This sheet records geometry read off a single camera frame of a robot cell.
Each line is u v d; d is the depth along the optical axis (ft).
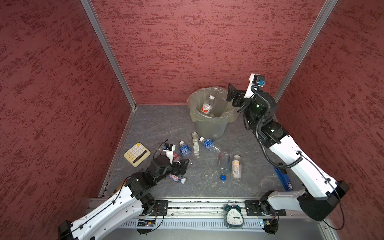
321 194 1.26
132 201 1.63
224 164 2.89
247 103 1.81
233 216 2.24
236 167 2.72
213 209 2.48
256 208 2.43
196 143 3.02
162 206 2.44
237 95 1.78
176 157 2.81
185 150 2.93
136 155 3.00
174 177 2.62
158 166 1.77
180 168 2.19
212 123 2.66
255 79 1.64
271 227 2.34
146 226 2.38
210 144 3.02
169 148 2.13
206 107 3.17
